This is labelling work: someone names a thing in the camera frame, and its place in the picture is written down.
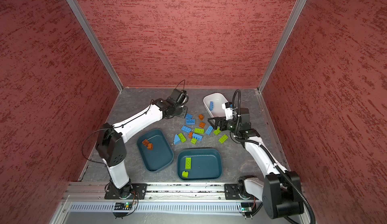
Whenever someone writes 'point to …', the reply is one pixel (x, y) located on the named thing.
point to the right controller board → (247, 207)
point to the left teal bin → (160, 156)
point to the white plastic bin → (213, 102)
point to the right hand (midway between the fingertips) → (212, 122)
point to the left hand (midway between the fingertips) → (182, 113)
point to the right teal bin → (199, 164)
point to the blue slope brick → (177, 141)
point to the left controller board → (126, 206)
